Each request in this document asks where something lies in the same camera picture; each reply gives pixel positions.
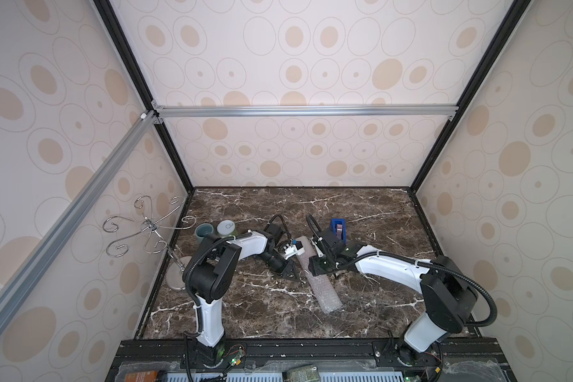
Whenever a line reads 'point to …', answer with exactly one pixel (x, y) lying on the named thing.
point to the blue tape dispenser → (339, 228)
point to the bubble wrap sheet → (326, 292)
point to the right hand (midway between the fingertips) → (321, 264)
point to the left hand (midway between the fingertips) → (302, 278)
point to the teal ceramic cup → (202, 229)
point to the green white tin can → (226, 227)
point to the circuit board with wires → (237, 360)
